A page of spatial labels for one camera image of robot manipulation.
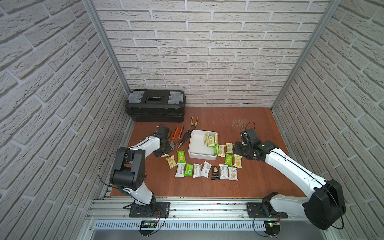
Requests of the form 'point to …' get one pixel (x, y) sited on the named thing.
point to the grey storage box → (197, 150)
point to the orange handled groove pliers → (172, 144)
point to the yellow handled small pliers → (193, 127)
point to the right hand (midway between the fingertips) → (237, 149)
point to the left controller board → (147, 224)
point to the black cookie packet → (215, 173)
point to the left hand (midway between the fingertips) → (166, 148)
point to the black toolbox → (156, 105)
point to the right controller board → (272, 227)
